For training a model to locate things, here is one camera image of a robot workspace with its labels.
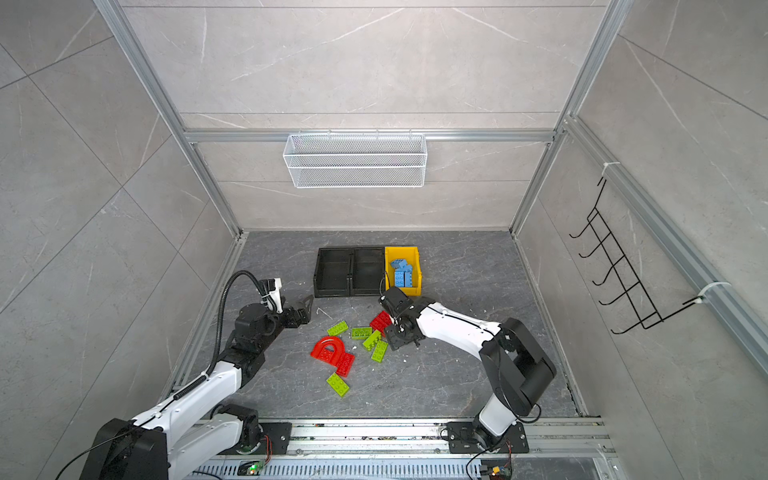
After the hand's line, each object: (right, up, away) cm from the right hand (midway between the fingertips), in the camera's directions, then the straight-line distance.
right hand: (401, 332), depth 89 cm
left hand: (-30, +13, -5) cm, 33 cm away
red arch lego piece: (-22, -5, -1) cm, 22 cm away
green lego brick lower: (-7, -6, -1) cm, 9 cm away
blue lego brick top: (0, +20, +16) cm, 26 cm away
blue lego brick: (+3, +16, +12) cm, 21 cm away
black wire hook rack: (+48, +11, -30) cm, 58 cm away
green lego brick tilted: (-10, -3, -1) cm, 10 cm away
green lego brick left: (-20, 0, +4) cm, 20 cm away
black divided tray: (-19, +17, +22) cm, 34 cm away
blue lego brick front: (0, +15, +12) cm, 19 cm away
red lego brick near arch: (-17, -9, -4) cm, 19 cm away
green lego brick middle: (-12, -1, +1) cm, 12 cm away
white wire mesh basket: (-15, +56, +11) cm, 59 cm away
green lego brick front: (-18, -12, -9) cm, 23 cm away
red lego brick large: (-6, +2, +4) cm, 7 cm away
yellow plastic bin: (+4, +23, +19) cm, 30 cm away
